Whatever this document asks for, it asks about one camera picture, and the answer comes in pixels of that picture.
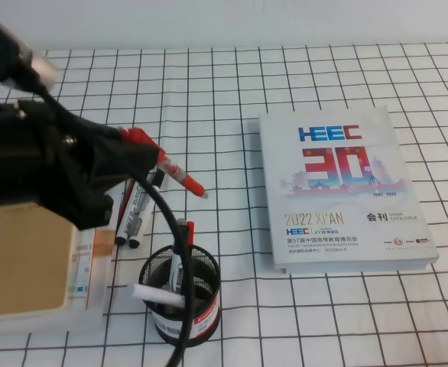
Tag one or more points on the tan kraft notebook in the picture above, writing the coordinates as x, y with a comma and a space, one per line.
35, 252

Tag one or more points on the black capped marker left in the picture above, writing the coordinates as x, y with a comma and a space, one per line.
133, 207

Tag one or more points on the white marker in holder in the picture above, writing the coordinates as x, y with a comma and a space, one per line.
156, 295

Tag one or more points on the white HEEC catalogue book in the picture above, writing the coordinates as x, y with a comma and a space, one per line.
339, 195

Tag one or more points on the orange white booklet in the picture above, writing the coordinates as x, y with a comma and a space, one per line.
88, 275

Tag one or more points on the red black pen in holder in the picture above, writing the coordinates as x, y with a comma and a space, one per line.
190, 232

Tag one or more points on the black capped marker right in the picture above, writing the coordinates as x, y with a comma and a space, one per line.
146, 214

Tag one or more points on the dark red pencil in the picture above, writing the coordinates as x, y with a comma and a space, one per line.
125, 198

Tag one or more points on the black marker in holder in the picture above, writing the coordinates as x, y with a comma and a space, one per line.
176, 273

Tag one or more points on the black mesh pen holder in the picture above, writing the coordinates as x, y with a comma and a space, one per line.
207, 280

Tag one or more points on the black capped marker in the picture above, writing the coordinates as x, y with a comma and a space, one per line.
146, 214
133, 207

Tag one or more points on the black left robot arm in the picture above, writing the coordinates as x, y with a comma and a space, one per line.
27, 76

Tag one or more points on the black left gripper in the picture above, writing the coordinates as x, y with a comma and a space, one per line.
44, 161

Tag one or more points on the red capped white marker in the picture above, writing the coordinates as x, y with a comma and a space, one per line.
163, 162

